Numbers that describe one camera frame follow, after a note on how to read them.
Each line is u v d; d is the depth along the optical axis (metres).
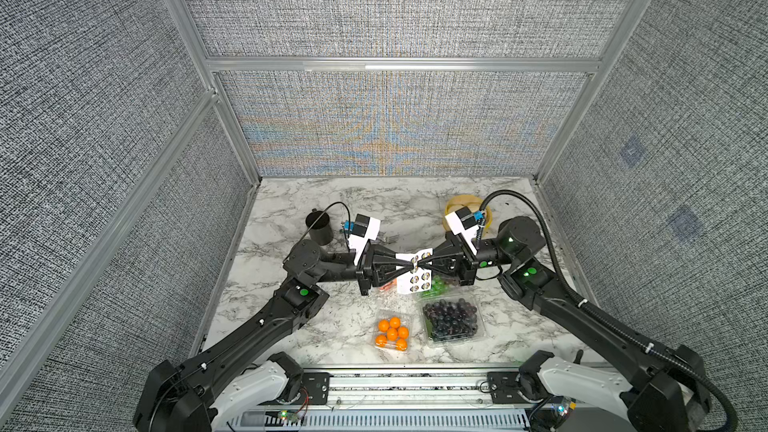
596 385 0.51
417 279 0.60
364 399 0.73
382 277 0.56
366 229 0.52
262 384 0.57
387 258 0.56
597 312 0.47
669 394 0.38
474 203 1.06
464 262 0.56
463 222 0.52
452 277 0.57
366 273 0.53
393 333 0.80
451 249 0.57
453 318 0.79
